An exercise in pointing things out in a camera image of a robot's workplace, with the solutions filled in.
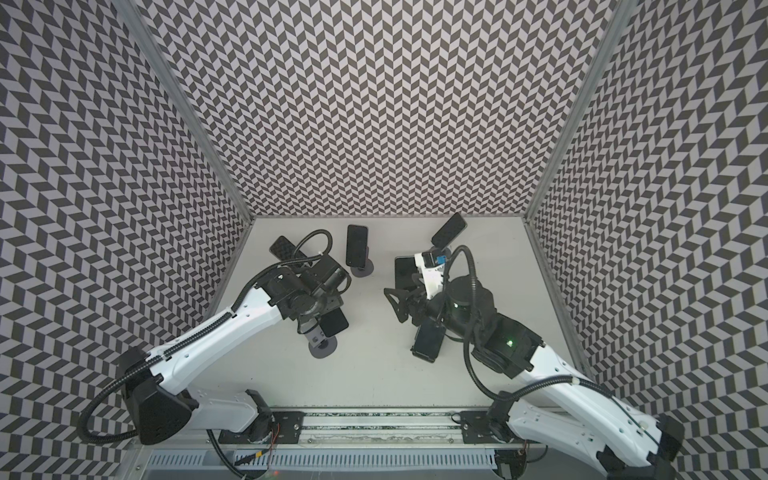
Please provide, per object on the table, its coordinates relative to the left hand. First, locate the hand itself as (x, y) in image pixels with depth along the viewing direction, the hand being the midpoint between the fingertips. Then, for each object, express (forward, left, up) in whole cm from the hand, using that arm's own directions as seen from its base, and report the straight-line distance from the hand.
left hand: (327, 305), depth 76 cm
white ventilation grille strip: (-32, 0, -17) cm, 36 cm away
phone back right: (+30, -36, -5) cm, 47 cm away
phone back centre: (+25, -5, -6) cm, 26 cm away
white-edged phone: (-7, -3, +5) cm, 9 cm away
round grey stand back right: (+25, -34, -11) cm, 44 cm away
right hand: (-4, -19, +12) cm, 23 cm away
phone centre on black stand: (+14, -20, -4) cm, 25 cm away
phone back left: (+20, +17, -2) cm, 27 cm away
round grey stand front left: (-6, +3, -16) cm, 17 cm away
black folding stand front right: (-7, -26, -9) cm, 28 cm away
